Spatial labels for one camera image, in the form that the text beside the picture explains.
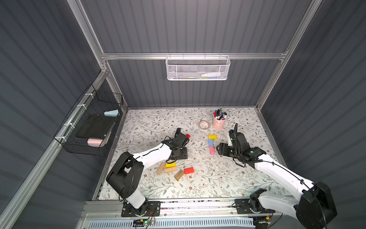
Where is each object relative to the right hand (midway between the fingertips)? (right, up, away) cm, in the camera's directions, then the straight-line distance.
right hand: (220, 149), depth 83 cm
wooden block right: (-25, -16, +1) cm, 29 cm away
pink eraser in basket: (-64, +6, -17) cm, 66 cm away
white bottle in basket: (-3, +48, +11) cm, 49 cm away
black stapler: (-27, +9, +20) cm, 34 cm away
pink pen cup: (+3, +14, +19) cm, 24 cm away
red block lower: (-19, -14, +3) cm, 23 cm away
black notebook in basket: (-64, +14, -15) cm, 68 cm away
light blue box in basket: (-63, +21, 0) cm, 67 cm away
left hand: (-21, -6, +4) cm, 22 cm away
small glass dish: (-6, +14, +27) cm, 31 cm away
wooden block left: (-36, -12, +4) cm, 38 cm away
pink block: (-3, -3, +12) cm, 13 cm away
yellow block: (-31, -11, +6) cm, 33 cm away
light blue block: (-3, +2, +15) cm, 16 cm away
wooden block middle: (-30, -13, +3) cm, 33 cm away
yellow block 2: (-1, +5, +19) cm, 20 cm away
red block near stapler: (-19, +6, +20) cm, 28 cm away
